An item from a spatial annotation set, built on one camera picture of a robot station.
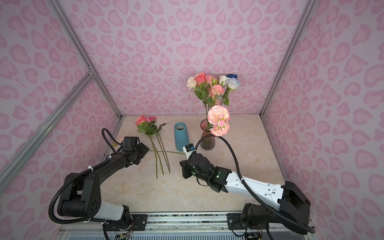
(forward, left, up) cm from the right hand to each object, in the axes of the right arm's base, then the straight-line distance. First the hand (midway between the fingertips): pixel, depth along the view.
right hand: (180, 163), depth 74 cm
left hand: (+15, +24, -11) cm, 30 cm away
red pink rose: (+36, +33, -12) cm, 50 cm away
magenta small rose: (+35, +26, -17) cm, 46 cm away
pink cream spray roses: (+17, +12, -18) cm, 28 cm away
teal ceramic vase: (+18, +1, -3) cm, 19 cm away
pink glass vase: (+20, -15, -13) cm, 28 cm away
